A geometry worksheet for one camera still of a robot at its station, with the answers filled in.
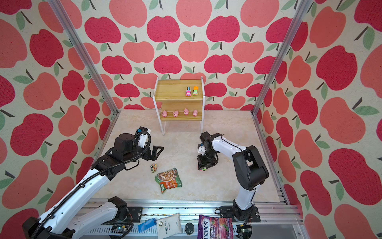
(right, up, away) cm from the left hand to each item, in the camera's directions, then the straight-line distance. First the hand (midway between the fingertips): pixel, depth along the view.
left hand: (158, 146), depth 74 cm
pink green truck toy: (+24, -15, +12) cm, 31 cm away
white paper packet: (+6, -38, -4) cm, 38 cm away
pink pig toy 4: (+19, +19, +22) cm, 35 cm away
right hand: (+25, -15, +14) cm, 32 cm away
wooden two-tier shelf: (+10, +25, +9) cm, 28 cm away
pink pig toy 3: (+13, +20, +24) cm, 34 cm away
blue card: (-5, -37, -4) cm, 38 cm away
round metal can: (+16, -33, -11) cm, 39 cm away
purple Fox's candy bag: (+27, -37, -6) cm, 46 cm away
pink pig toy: (-1, +18, +21) cm, 28 cm away
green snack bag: (+3, -21, +11) cm, 23 cm away
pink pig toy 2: (+6, +18, +22) cm, 29 cm away
